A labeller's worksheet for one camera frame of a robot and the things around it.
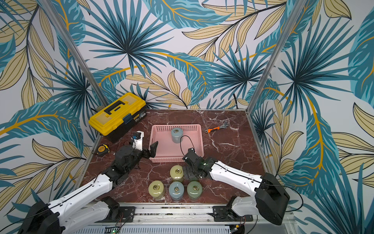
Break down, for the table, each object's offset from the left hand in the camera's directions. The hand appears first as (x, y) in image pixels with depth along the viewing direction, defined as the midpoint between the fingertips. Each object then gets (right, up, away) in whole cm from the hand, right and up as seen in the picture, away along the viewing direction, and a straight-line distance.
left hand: (150, 142), depth 80 cm
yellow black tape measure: (-33, -7, +13) cm, 36 cm away
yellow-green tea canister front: (+5, -23, -6) cm, 25 cm away
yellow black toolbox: (-25, +13, +11) cm, 30 cm away
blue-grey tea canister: (+15, -24, -7) cm, 29 cm away
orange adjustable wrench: (+43, +7, +29) cm, 52 cm away
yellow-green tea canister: (+15, -17, -1) cm, 22 cm away
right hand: (+23, -16, +3) cm, 28 cm away
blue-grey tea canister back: (+14, +4, +15) cm, 21 cm away
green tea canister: (+24, -24, -6) cm, 34 cm away
